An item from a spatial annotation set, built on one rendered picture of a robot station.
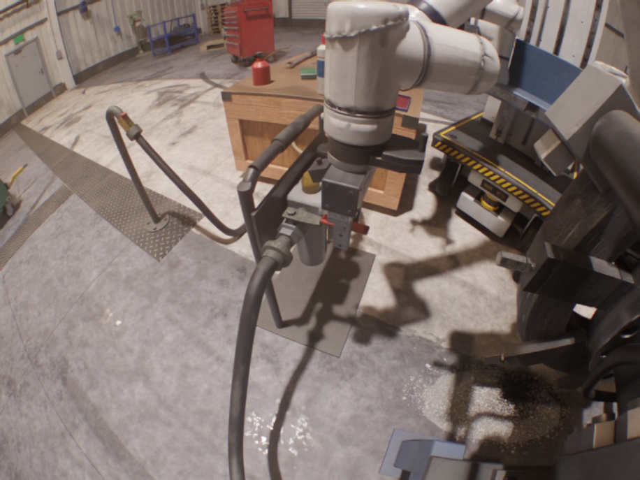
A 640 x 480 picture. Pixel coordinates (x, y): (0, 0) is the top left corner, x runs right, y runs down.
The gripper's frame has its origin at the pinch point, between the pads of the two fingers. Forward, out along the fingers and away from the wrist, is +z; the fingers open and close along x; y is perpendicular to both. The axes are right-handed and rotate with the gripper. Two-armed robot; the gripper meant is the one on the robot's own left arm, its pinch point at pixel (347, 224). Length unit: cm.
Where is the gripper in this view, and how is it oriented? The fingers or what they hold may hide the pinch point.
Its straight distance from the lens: 46.3
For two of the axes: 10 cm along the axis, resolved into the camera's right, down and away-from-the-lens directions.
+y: -9.3, -2.8, 2.3
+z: -0.1, 6.5, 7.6
